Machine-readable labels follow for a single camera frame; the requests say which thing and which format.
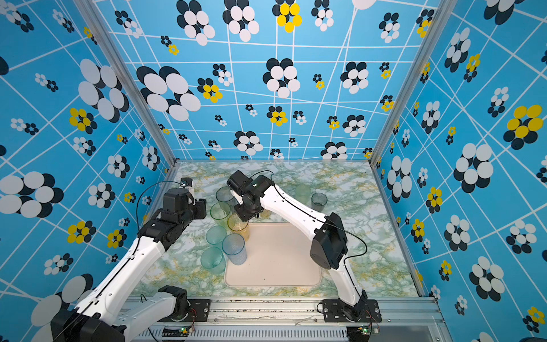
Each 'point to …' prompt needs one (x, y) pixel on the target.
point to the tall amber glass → (237, 226)
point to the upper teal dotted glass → (216, 234)
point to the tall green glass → (220, 211)
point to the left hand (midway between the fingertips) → (202, 198)
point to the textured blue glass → (233, 246)
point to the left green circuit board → (175, 331)
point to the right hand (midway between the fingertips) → (248, 212)
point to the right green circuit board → (365, 330)
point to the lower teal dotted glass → (213, 258)
